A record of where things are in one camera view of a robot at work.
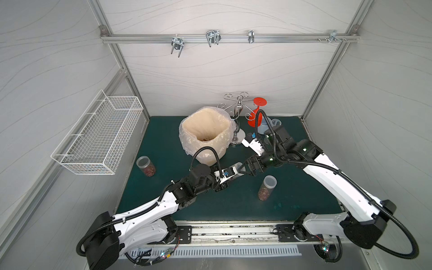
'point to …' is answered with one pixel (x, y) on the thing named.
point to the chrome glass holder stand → (238, 107)
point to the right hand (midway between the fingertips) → (243, 166)
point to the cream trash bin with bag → (207, 126)
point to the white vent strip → (211, 252)
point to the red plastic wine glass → (259, 102)
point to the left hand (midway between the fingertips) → (229, 171)
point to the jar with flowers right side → (269, 183)
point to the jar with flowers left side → (145, 164)
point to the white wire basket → (97, 143)
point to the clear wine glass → (276, 122)
